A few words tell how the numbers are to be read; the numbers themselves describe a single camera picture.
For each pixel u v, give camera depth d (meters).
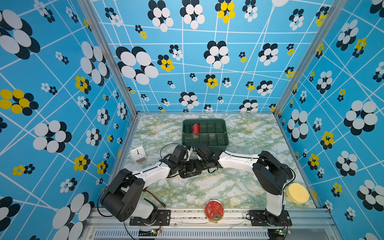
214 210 0.73
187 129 1.05
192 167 0.77
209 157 0.69
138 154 0.94
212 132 1.11
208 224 0.72
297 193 0.79
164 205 0.78
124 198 0.43
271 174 0.48
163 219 0.73
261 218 0.72
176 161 0.69
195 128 1.04
